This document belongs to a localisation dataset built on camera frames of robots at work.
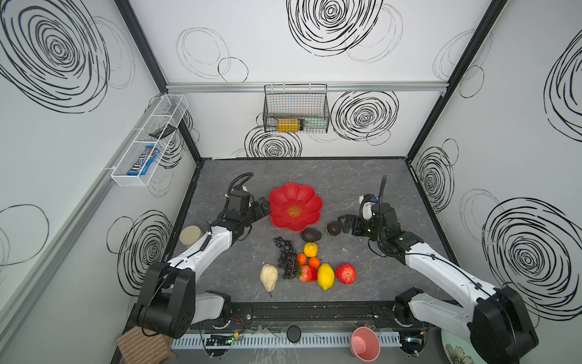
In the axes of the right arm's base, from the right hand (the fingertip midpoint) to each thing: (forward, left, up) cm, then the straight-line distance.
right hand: (346, 219), depth 83 cm
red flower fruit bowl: (+13, +20, -13) cm, 27 cm away
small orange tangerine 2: (-13, +12, -10) cm, 20 cm away
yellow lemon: (-18, +8, -8) cm, 21 cm away
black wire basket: (+45, +19, +18) cm, 52 cm away
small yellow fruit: (-8, +13, -8) cm, 18 cm away
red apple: (-18, +1, -6) cm, 19 cm away
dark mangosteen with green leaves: (0, +4, -7) cm, 8 cm away
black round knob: (-35, +19, -3) cm, 40 cm away
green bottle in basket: (+30, +12, +21) cm, 38 cm away
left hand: (+6, +31, 0) cm, 32 cm away
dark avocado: (-3, +13, -7) cm, 15 cm away
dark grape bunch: (-12, +22, -8) cm, 26 cm away
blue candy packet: (+7, +67, +23) cm, 72 cm away
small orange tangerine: (-12, +17, -9) cm, 22 cm away
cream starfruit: (-19, +28, -7) cm, 34 cm away
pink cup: (-37, -3, -11) cm, 39 cm away
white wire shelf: (+36, +71, +22) cm, 82 cm away
